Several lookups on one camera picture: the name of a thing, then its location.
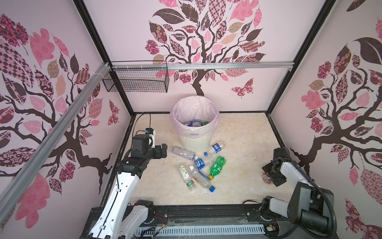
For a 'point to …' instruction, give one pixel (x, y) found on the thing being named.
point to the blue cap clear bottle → (204, 181)
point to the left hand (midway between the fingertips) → (158, 148)
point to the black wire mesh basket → (150, 76)
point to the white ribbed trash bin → (195, 145)
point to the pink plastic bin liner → (194, 107)
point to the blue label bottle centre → (201, 163)
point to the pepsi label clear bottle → (215, 148)
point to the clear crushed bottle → (183, 153)
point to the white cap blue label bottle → (196, 123)
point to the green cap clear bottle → (186, 176)
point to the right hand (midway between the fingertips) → (270, 173)
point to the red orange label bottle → (266, 178)
